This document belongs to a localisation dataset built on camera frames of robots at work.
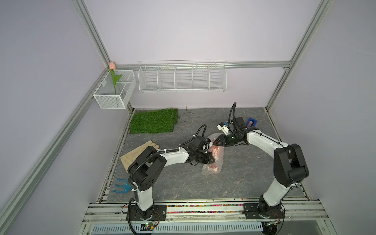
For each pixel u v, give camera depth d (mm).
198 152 771
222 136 807
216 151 890
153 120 1087
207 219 729
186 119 1154
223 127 846
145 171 477
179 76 1038
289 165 477
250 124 1021
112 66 894
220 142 830
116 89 887
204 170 814
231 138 788
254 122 1050
